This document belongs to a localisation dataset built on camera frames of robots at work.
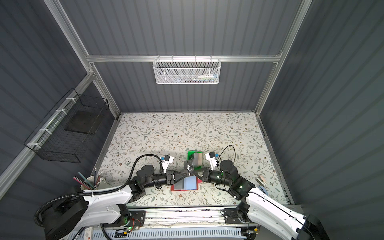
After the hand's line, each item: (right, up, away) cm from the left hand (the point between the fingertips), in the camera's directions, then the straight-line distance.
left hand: (186, 177), depth 72 cm
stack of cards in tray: (+6, +5, +17) cm, 19 cm away
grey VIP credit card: (-5, -8, +11) cm, 14 cm away
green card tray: (+1, +6, +23) cm, 23 cm away
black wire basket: (-59, +20, -1) cm, 62 cm away
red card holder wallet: (+1, -8, +12) cm, 15 cm away
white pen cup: (-48, -4, +5) cm, 48 cm away
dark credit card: (+1, +5, +3) cm, 6 cm away
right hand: (+4, +1, -1) cm, 4 cm away
